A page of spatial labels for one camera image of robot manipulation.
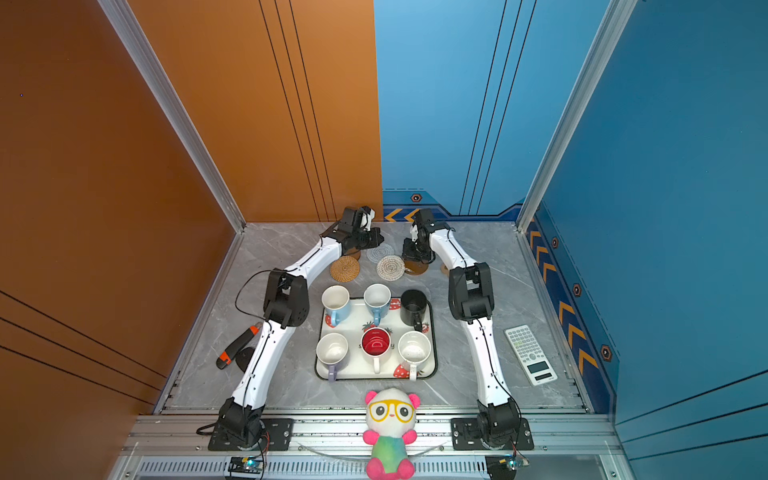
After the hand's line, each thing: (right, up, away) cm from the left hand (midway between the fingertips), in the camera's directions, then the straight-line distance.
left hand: (387, 235), depth 108 cm
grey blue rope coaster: (-4, -7, +2) cm, 8 cm away
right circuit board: (+29, -57, -37) cm, 74 cm away
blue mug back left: (-16, -22, -14) cm, 30 cm away
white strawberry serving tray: (-8, -39, -22) cm, 46 cm away
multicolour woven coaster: (+1, -12, -2) cm, 12 cm away
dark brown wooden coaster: (+11, -12, -2) cm, 16 cm away
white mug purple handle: (-15, -34, -23) cm, 44 cm away
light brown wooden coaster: (-11, -6, -10) cm, 16 cm away
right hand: (+6, -8, +1) cm, 10 cm away
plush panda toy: (+2, -45, -38) cm, 59 cm away
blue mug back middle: (-3, -21, -16) cm, 27 cm away
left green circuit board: (-32, -57, -37) cm, 75 cm away
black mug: (+9, -23, -13) cm, 28 cm away
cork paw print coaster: (+20, -12, -3) cm, 24 cm away
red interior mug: (-3, -33, -21) cm, 39 cm away
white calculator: (+42, -36, -23) cm, 59 cm away
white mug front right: (+9, -34, -21) cm, 41 cm away
